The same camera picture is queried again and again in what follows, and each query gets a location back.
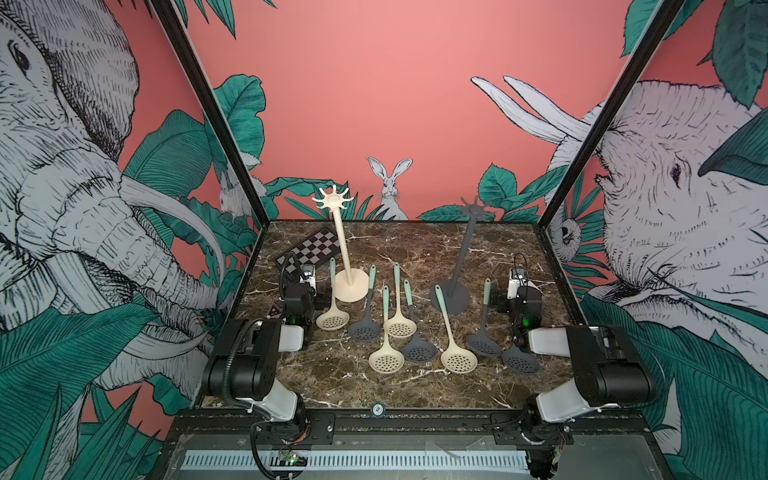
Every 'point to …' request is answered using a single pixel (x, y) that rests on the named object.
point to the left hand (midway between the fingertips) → (312, 278)
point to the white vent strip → (361, 461)
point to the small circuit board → (289, 458)
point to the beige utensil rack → (352, 285)
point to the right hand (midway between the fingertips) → (509, 280)
